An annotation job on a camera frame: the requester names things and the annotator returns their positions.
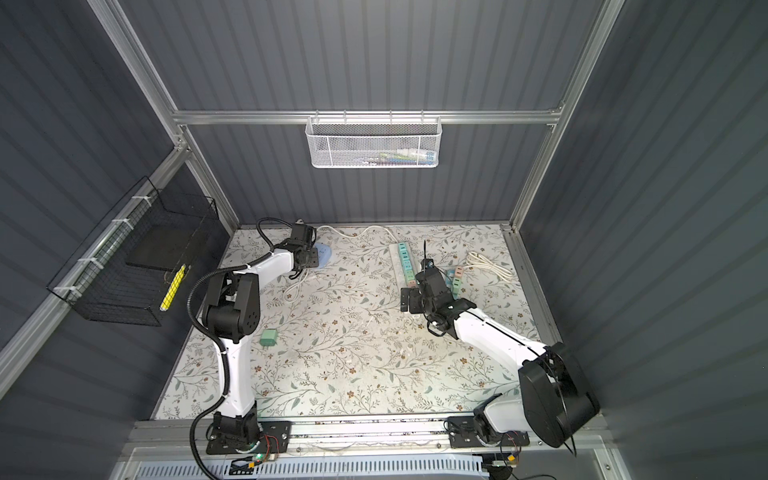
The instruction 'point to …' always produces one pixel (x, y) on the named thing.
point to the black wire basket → (127, 268)
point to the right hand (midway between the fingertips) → (420, 294)
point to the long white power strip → (404, 265)
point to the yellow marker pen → (172, 289)
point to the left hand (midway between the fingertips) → (306, 257)
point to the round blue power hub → (324, 254)
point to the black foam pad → (165, 246)
